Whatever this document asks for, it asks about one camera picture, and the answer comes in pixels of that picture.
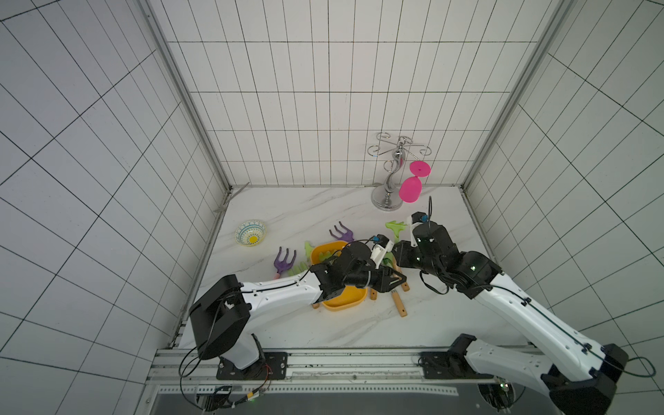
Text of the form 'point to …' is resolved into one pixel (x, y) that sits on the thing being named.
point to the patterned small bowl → (250, 233)
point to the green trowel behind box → (308, 250)
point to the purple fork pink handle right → (347, 237)
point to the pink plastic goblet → (411, 189)
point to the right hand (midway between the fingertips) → (384, 250)
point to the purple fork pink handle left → (283, 265)
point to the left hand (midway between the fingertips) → (397, 283)
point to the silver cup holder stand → (387, 197)
